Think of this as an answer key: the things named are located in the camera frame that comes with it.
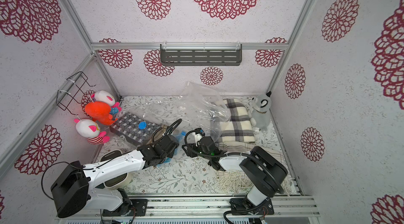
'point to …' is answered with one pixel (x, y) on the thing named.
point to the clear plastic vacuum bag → (197, 111)
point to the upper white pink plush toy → (103, 96)
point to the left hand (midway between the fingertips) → (168, 144)
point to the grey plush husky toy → (259, 112)
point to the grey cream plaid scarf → (238, 128)
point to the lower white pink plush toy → (91, 130)
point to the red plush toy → (100, 111)
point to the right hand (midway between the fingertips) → (183, 145)
